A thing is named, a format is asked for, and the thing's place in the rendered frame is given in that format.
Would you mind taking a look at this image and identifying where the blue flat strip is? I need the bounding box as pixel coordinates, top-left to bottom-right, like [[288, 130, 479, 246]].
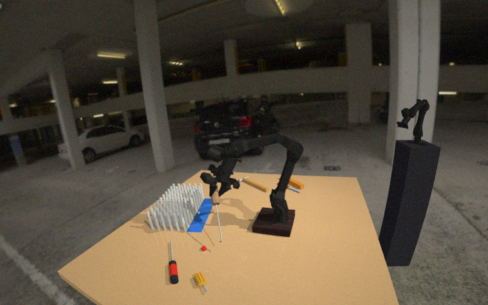
[[187, 198, 213, 233]]

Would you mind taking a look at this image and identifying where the yellow screwdriver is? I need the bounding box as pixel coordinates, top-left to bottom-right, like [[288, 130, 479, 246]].
[[194, 272, 208, 292]]

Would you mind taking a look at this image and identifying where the orange rectangular bar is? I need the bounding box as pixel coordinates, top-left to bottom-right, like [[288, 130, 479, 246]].
[[289, 178, 304, 190]]

